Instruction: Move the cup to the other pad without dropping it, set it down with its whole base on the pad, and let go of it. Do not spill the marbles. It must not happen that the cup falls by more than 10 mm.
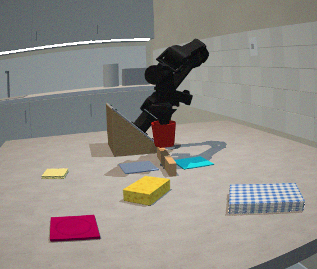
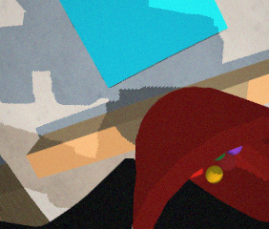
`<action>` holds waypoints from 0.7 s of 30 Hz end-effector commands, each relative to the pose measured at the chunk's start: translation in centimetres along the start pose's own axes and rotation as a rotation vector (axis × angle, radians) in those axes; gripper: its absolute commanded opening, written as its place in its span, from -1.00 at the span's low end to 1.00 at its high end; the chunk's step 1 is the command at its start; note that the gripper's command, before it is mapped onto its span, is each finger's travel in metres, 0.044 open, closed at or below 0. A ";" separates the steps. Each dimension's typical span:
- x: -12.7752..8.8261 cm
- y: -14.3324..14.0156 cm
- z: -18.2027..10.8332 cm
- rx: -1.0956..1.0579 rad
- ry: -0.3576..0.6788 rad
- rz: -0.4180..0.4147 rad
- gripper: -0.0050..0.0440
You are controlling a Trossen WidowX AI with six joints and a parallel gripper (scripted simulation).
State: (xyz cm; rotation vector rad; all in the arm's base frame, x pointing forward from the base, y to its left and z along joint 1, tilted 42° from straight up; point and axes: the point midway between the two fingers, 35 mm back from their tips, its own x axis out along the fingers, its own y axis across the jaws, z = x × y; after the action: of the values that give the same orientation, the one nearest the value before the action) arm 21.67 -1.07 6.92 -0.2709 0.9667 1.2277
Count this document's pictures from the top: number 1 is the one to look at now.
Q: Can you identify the blue and white checkered towel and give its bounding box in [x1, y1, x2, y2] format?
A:
[228, 183, 305, 214]

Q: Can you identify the yellow sticky-note pad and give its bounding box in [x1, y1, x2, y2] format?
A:
[42, 169, 68, 179]

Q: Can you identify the yellow sponge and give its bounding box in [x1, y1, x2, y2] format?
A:
[123, 176, 170, 206]

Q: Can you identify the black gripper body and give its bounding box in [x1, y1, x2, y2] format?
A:
[149, 83, 180, 113]

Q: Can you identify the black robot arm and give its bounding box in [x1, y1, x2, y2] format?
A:
[131, 39, 209, 135]

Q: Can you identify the magenta flat square pad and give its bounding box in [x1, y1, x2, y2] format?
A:
[50, 215, 100, 243]

